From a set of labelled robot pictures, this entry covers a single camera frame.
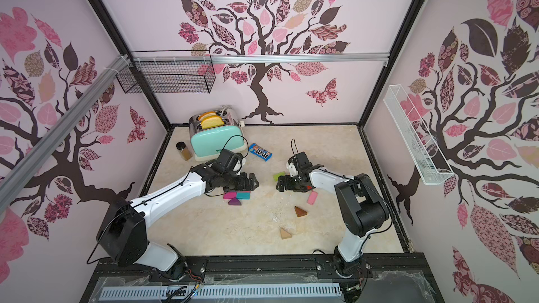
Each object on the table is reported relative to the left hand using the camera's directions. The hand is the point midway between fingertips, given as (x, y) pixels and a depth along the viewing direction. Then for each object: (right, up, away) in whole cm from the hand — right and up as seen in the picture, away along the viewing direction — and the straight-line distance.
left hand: (248, 189), depth 83 cm
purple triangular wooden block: (-7, -7, +6) cm, 12 cm away
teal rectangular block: (-3, -5, +9) cm, 11 cm away
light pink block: (+28, -6, +8) cm, 30 cm away
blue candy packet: (+5, +13, +23) cm, 27 cm away
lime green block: (+12, +3, +15) cm, 19 cm away
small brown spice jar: (-33, +13, +18) cm, 40 cm away
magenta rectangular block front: (-9, -5, +8) cm, 13 cm away
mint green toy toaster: (-21, +19, +12) cm, 31 cm away
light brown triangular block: (+15, -18, -2) cm, 23 cm away
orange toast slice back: (-22, +33, +15) cm, 42 cm away
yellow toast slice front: (-19, +29, +12) cm, 37 cm away
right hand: (+16, -2, +9) cm, 18 cm away
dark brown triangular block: (+21, -10, +2) cm, 24 cm away
